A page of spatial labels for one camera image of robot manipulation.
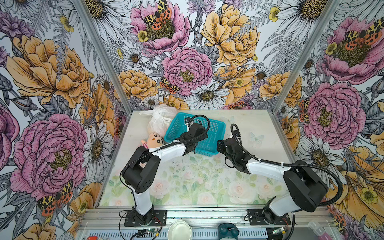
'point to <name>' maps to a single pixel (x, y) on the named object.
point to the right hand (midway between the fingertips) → (218, 145)
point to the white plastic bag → (160, 121)
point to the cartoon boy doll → (155, 140)
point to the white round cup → (179, 230)
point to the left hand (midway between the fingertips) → (198, 134)
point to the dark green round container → (228, 231)
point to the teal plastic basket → (209, 146)
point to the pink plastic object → (320, 231)
